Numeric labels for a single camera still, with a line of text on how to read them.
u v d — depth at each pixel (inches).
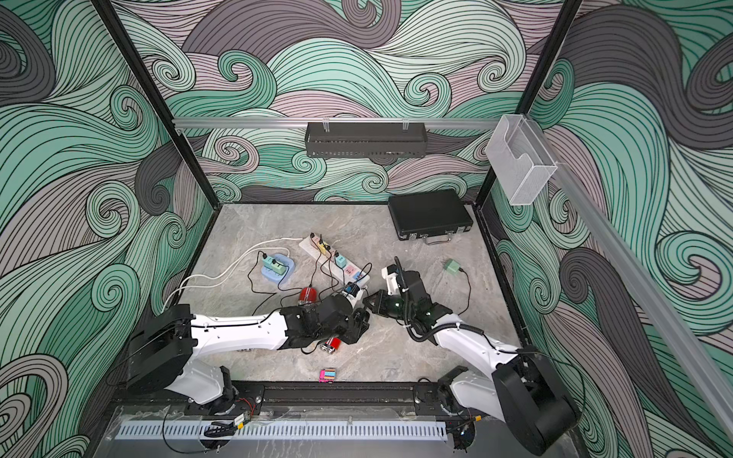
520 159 31.2
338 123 36.9
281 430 27.5
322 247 38.3
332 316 23.8
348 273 37.4
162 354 16.4
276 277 37.4
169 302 37.4
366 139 37.3
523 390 15.8
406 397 29.3
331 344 31.3
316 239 38.8
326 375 29.6
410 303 25.4
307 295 35.5
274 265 36.4
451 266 38.5
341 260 37.0
